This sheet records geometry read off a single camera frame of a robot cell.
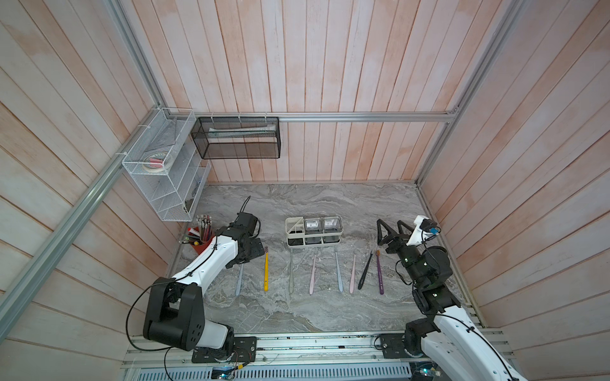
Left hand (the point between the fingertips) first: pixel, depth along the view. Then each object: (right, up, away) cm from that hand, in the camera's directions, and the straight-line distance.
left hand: (247, 257), depth 87 cm
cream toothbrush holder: (+25, +8, +14) cm, 30 cm away
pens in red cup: (-20, +8, +1) cm, 21 cm away
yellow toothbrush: (+7, -6, +3) cm, 9 cm away
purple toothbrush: (+51, -7, +3) cm, 51 cm away
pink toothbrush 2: (+39, -11, -1) cm, 40 cm away
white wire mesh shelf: (-23, +23, -9) cm, 34 cm away
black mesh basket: (-8, +50, +17) cm, 53 cm away
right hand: (+48, +15, -13) cm, 51 cm away
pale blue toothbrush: (+35, -8, +1) cm, 36 cm away
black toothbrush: (+46, -4, +6) cm, 47 cm away
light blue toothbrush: (-3, -9, +1) cm, 10 cm away
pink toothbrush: (+24, -8, +1) cm, 26 cm away
